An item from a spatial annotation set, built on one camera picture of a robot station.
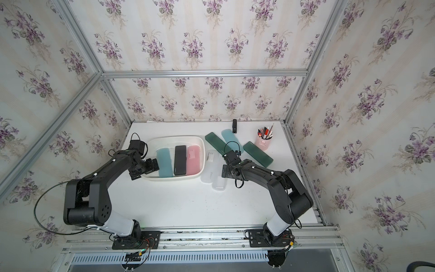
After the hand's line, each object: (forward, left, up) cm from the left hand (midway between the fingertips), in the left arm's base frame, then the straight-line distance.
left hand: (151, 171), depth 90 cm
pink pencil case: (+10, -21, -4) cm, 24 cm away
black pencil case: (+9, -14, -3) cm, 17 cm away
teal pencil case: (+7, -5, -3) cm, 9 cm away
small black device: (+35, -48, -1) cm, 60 cm away
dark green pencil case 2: (+13, -61, -2) cm, 62 cm away
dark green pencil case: (+21, -38, -4) cm, 44 cm away
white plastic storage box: (+21, -6, -1) cm, 22 cm away
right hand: (0, -45, -2) cm, 45 cm away
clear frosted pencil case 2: (-5, -37, -4) cm, 37 cm away
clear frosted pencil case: (0, -30, -2) cm, 30 cm away
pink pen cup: (+19, -64, +5) cm, 67 cm away
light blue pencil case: (+25, -45, -5) cm, 52 cm away
